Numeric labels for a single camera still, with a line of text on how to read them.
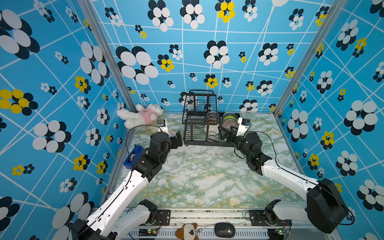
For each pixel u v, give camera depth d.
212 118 1.11
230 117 1.04
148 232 0.72
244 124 0.67
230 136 0.69
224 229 0.69
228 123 1.05
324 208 0.41
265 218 0.71
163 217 0.74
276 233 0.71
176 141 0.66
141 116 1.05
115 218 0.41
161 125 0.61
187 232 0.68
